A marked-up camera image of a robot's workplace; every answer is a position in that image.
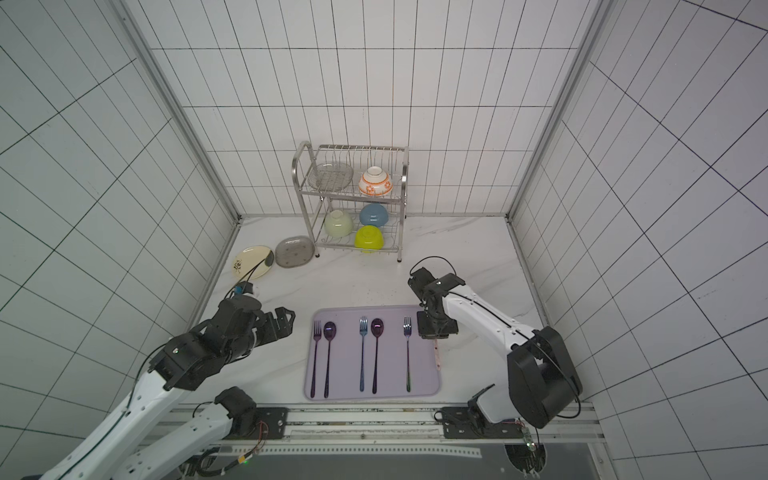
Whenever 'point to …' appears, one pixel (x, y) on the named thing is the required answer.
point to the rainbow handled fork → (407, 326)
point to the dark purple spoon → (377, 329)
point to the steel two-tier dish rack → (354, 196)
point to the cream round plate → (249, 262)
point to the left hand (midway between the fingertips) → (274, 327)
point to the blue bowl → (373, 214)
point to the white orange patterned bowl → (375, 182)
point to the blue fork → (363, 327)
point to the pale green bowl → (337, 224)
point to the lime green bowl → (369, 238)
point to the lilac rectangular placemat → (369, 351)
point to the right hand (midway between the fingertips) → (424, 334)
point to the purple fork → (317, 333)
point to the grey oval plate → (294, 251)
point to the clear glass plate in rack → (330, 177)
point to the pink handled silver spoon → (437, 354)
